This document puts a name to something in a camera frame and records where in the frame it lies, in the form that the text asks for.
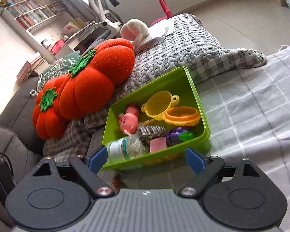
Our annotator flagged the teal patterned pillow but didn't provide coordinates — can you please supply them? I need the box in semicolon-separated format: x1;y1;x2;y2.
37;51;80;87

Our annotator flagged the grey grid bed sheet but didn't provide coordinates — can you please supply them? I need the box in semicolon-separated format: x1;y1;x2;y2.
87;45;290;232

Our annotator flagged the large orange pumpkin pillow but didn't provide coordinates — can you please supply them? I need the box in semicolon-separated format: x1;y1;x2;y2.
59;38;135;120

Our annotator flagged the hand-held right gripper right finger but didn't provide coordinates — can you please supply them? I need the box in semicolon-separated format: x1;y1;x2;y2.
179;147;271;197

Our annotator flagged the green toy piece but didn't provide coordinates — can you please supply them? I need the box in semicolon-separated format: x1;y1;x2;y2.
179;130;196;142

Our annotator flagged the pile of pink books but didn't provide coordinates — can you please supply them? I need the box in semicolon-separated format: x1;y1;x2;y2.
16;53;50;83

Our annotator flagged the pink pig toy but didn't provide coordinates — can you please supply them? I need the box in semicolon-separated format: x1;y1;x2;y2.
118;103;140;136

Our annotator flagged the small orange pumpkin pillow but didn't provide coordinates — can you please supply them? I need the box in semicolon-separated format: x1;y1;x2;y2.
32;75;72;140

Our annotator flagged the white bookshelf with books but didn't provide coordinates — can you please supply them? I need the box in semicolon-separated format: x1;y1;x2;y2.
0;0;68;33

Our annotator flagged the white desk with books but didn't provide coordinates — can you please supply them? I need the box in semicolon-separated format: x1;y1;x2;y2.
26;17;116;61

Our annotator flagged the green plastic box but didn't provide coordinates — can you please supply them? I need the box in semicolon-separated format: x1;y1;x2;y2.
101;66;212;172

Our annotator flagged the purple grape toy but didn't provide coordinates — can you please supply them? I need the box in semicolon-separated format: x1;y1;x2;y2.
166;127;186;147

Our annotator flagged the white office chair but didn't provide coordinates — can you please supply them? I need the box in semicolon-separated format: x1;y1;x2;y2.
83;0;126;33

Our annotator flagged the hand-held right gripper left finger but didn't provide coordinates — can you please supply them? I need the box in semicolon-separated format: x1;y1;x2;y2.
19;146;113;199

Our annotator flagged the pink block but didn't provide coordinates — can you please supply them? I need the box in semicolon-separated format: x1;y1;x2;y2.
150;136;167;153

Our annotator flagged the black box with cable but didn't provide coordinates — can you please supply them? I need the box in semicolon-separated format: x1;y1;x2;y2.
0;152;15;196

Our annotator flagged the dark grey padded headboard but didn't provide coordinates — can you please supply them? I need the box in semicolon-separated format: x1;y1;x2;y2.
0;77;46;170

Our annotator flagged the clear triangular dark packet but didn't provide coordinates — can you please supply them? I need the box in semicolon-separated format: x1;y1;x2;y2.
136;125;168;148

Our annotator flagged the white plush toy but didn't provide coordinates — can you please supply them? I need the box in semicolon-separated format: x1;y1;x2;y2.
120;19;150;47

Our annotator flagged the red plastic object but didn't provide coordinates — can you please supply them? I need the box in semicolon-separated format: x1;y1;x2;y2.
151;0;173;26

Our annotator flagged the white paper sheet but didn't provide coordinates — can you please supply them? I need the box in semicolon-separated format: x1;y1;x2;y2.
148;18;174;40

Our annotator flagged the yellow toy pot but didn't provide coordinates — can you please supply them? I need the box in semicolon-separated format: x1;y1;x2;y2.
141;90;180;121

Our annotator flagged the grey checkered quilt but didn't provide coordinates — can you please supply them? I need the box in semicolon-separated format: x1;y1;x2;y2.
43;112;109;161

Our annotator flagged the clear cotton swab bottle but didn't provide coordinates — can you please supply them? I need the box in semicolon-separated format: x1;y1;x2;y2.
106;134;151;165

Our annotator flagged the grey checkered quilted pillow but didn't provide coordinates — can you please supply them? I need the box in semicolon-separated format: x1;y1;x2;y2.
116;13;267;102

